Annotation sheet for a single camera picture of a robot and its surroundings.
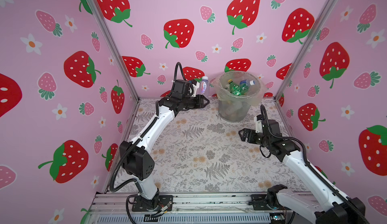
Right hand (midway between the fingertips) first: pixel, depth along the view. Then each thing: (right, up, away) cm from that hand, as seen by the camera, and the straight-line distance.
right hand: (245, 132), depth 80 cm
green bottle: (+3, +27, +17) cm, 33 cm away
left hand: (-21, +17, -2) cm, 27 cm away
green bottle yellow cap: (-2, +26, +16) cm, 31 cm away
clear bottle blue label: (+5, +30, +16) cm, 34 cm away
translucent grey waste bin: (-2, +13, +14) cm, 19 cm away
